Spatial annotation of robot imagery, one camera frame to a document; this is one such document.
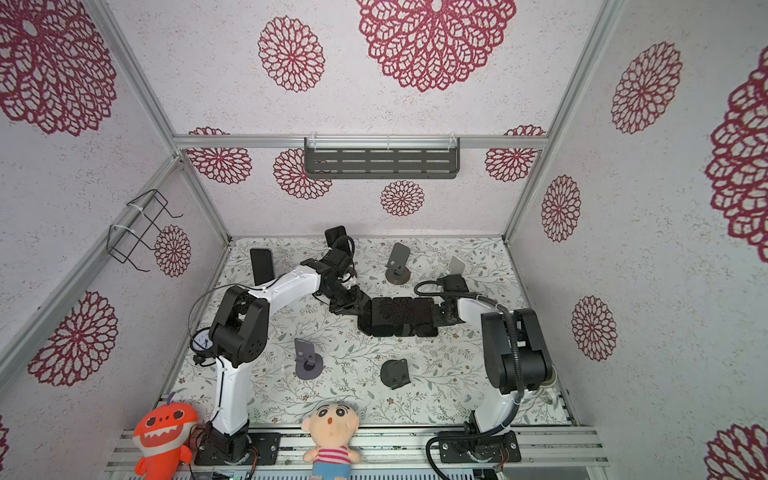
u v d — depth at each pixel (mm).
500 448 675
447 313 730
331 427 686
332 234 1010
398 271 1042
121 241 726
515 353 438
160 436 686
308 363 840
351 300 855
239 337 545
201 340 901
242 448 666
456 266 1003
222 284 1084
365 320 953
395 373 794
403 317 966
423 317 950
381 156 937
